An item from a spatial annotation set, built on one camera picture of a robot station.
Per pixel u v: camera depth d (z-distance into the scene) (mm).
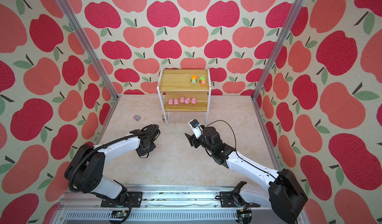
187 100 945
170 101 943
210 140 599
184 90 798
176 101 935
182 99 948
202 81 802
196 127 672
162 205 734
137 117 1045
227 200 732
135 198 750
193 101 935
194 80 803
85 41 870
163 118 1066
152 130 771
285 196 392
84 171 443
